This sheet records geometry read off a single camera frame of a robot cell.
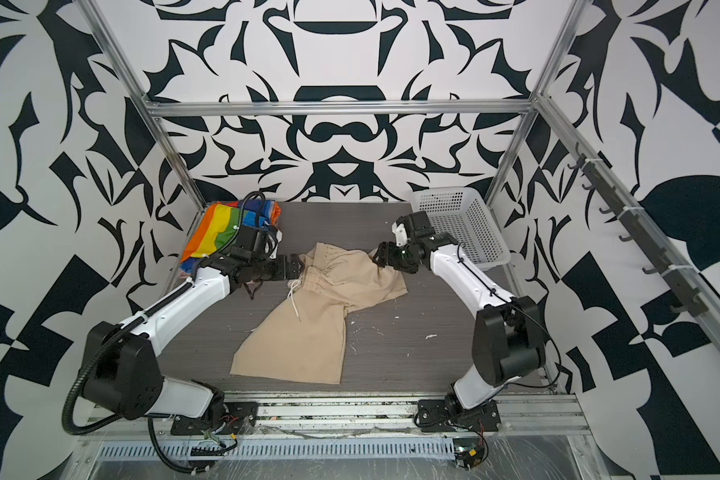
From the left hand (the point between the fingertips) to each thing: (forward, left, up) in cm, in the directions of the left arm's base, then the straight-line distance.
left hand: (291, 261), depth 86 cm
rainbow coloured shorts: (+22, +29, -7) cm, 37 cm away
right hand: (0, -26, 0) cm, 26 cm away
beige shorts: (-16, -2, -15) cm, 22 cm away
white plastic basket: (+29, -60, -13) cm, 68 cm away
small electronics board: (-44, -43, -16) cm, 64 cm away
